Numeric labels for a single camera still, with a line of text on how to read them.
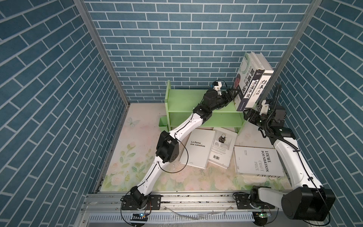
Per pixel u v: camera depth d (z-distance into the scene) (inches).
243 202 29.0
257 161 33.5
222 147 35.8
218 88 30.4
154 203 29.0
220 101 28.6
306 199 15.0
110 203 29.7
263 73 24.0
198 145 35.7
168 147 22.8
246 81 26.8
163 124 39.9
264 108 27.1
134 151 37.0
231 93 28.4
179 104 33.0
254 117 27.3
